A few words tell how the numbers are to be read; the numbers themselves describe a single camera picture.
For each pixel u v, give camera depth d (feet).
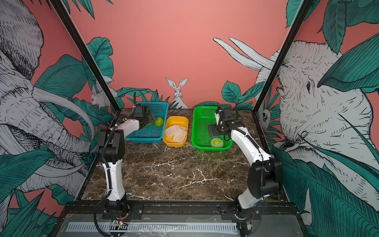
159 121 3.43
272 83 3.32
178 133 3.23
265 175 1.44
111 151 1.88
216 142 3.05
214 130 2.58
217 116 2.61
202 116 3.75
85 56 2.87
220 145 2.99
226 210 2.45
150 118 3.22
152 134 3.42
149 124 3.30
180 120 3.71
